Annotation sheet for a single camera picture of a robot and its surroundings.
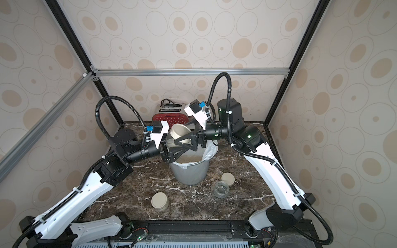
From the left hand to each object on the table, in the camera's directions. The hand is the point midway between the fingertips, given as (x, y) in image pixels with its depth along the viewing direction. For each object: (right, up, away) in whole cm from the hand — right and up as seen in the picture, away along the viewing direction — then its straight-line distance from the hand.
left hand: (188, 141), depth 53 cm
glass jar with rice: (+16, -28, +34) cm, 47 cm away
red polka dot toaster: (-15, +17, +48) cm, 53 cm away
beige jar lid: (+20, -23, +36) cm, 47 cm away
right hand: (-1, +3, +1) cm, 3 cm away
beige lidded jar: (-16, -31, +23) cm, 41 cm away
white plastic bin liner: (+4, -7, +23) cm, 24 cm away
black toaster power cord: (-21, +26, +56) cm, 65 cm away
